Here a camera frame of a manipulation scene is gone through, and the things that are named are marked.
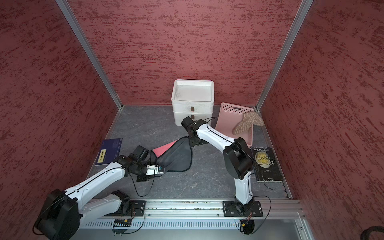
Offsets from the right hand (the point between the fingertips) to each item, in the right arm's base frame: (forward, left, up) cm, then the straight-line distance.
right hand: (199, 144), depth 90 cm
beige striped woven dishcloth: (+20, -36, -1) cm, 41 cm away
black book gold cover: (-13, -40, -6) cm, 43 cm away
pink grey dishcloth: (-5, +16, -7) cm, 18 cm away
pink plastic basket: (+29, -25, -8) cm, 39 cm away
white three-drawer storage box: (+23, +2, +17) cm, 29 cm away
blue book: (+1, +59, -6) cm, 59 cm away
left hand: (-16, +29, -4) cm, 33 cm away
